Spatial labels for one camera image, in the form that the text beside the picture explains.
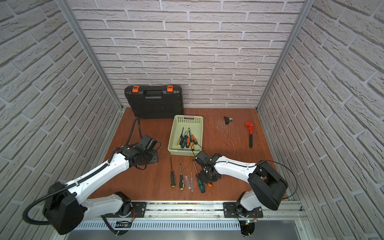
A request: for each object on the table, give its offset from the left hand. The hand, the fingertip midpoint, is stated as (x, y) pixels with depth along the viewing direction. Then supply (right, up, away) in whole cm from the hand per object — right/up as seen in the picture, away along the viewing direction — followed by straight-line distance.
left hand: (158, 155), depth 82 cm
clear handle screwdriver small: (+19, -16, -1) cm, 25 cm away
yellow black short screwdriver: (+13, -15, -1) cm, 20 cm away
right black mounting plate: (+39, -27, -9) cm, 48 cm away
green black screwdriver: (+14, +6, +15) cm, 21 cm away
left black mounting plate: (-7, -26, -9) cm, 28 cm away
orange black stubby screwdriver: (+16, +5, +15) cm, 22 cm away
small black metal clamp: (+45, +20, +27) cm, 56 cm away
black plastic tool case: (-9, +33, +16) cm, 37 cm away
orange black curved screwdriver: (+29, -16, -3) cm, 33 cm away
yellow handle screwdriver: (+19, +3, +14) cm, 24 cm away
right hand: (+29, -15, +2) cm, 33 cm away
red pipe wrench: (+61, +16, +25) cm, 68 cm away
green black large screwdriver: (+24, -16, -2) cm, 29 cm away
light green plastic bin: (+7, +18, +22) cm, 29 cm away
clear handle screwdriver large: (+16, -14, 0) cm, 22 cm away
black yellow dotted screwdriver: (+8, -13, +2) cm, 15 cm away
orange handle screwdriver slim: (+20, +7, +17) cm, 27 cm away
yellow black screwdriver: (+10, +6, +13) cm, 18 cm away
